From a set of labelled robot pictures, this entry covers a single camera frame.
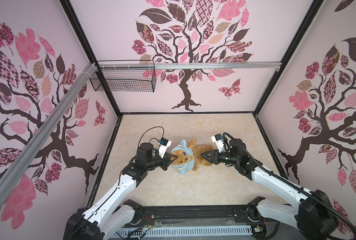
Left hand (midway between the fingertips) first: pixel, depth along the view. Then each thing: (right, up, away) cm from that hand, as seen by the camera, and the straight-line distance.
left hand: (176, 159), depth 76 cm
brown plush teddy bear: (+3, +1, -2) cm, 4 cm away
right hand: (+14, +3, +1) cm, 14 cm away
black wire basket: (-44, +56, +46) cm, 85 cm away
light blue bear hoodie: (+4, -6, +2) cm, 7 cm away
